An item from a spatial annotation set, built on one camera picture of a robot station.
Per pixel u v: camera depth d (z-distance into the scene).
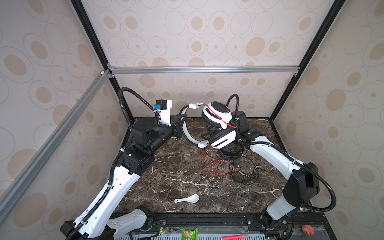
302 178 0.43
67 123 0.60
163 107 0.48
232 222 0.74
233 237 0.69
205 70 0.91
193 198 0.81
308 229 0.70
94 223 0.36
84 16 0.70
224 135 0.47
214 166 0.94
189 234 0.68
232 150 1.02
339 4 0.67
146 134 0.42
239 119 0.61
